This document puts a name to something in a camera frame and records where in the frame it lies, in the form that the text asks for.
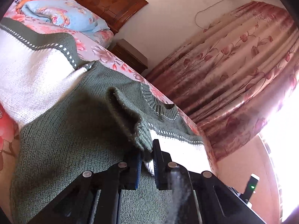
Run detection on green and white knit sweater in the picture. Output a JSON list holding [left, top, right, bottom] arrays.
[[1, 18, 207, 223]]

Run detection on pink floral curtain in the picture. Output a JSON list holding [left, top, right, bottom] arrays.
[[146, 1, 298, 160]]

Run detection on wooden nightstand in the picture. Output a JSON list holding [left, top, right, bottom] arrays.
[[108, 39, 148, 74]]

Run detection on pink floral bed sheet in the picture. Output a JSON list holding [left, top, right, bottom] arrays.
[[0, 16, 218, 178]]

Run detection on white power cable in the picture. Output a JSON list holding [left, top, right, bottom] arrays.
[[194, 0, 229, 28]]

